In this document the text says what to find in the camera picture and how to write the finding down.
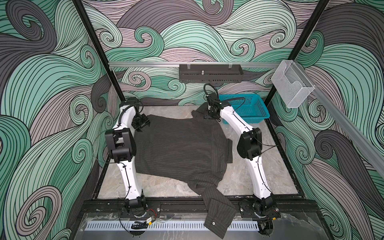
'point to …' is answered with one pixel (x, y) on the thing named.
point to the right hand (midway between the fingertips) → (208, 114)
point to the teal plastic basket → (250, 107)
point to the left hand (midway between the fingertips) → (146, 125)
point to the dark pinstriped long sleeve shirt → (192, 150)
